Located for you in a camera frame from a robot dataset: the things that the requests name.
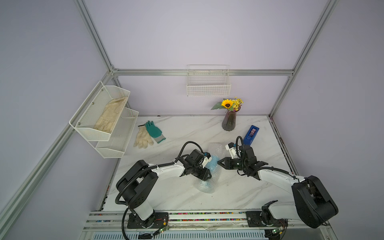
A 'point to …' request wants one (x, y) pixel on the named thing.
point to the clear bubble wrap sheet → (215, 148)
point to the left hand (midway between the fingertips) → (207, 177)
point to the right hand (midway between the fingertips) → (219, 164)
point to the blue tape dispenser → (250, 135)
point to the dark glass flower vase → (229, 121)
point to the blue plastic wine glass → (213, 166)
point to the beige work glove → (143, 138)
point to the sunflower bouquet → (231, 105)
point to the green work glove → (154, 132)
